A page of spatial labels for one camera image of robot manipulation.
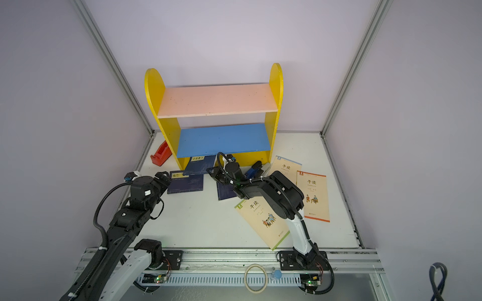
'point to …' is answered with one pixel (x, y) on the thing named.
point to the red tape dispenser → (162, 155)
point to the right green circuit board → (310, 279)
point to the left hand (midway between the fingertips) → (164, 177)
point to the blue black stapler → (255, 170)
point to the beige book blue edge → (289, 168)
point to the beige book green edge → (272, 228)
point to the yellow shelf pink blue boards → (208, 121)
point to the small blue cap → (277, 274)
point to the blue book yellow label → (199, 164)
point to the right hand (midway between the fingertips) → (207, 174)
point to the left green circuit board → (152, 278)
